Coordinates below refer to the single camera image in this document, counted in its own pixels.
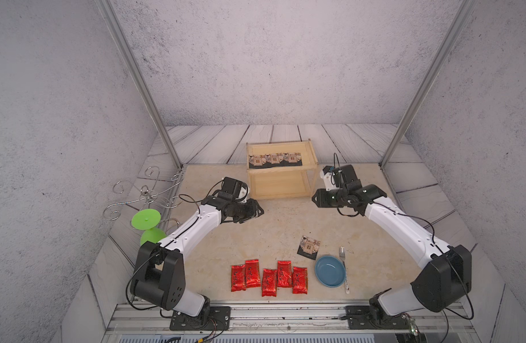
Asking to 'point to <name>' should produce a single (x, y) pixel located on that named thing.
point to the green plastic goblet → (147, 220)
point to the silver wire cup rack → (151, 196)
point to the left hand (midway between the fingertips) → (263, 213)
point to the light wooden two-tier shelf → (281, 169)
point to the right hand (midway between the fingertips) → (316, 198)
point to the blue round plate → (329, 271)
